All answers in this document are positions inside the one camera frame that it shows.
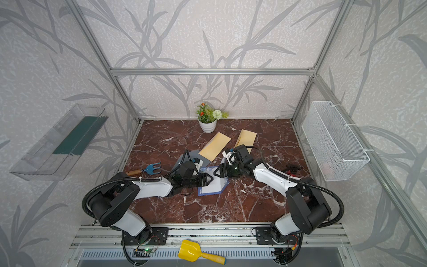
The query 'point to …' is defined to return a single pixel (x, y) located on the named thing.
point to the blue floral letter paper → (217, 185)
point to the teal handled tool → (149, 169)
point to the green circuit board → (149, 250)
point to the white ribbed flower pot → (208, 127)
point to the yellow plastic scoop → (192, 251)
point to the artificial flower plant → (207, 114)
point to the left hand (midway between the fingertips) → (210, 180)
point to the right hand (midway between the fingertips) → (218, 172)
